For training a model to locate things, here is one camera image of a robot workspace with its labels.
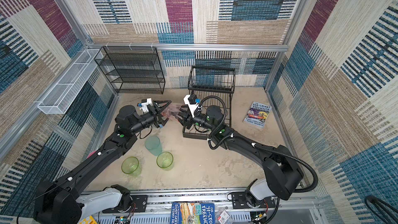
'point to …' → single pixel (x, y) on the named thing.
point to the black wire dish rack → (208, 86)
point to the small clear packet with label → (223, 217)
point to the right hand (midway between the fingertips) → (177, 111)
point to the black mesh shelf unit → (132, 70)
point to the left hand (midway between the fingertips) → (173, 106)
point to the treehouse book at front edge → (193, 213)
